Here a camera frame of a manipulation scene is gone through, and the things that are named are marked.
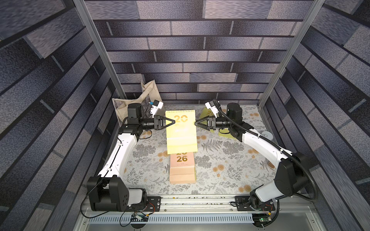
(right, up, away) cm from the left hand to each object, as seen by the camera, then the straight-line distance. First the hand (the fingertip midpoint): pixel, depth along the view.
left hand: (173, 123), depth 68 cm
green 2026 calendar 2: (+16, +5, +4) cm, 17 cm away
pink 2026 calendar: (+4, -28, +16) cm, 32 cm away
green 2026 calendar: (+4, -6, 0) cm, 7 cm away
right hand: (+10, 0, +5) cm, 11 cm away
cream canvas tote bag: (-19, +19, +28) cm, 39 cm away
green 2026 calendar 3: (+26, -5, +3) cm, 27 cm away
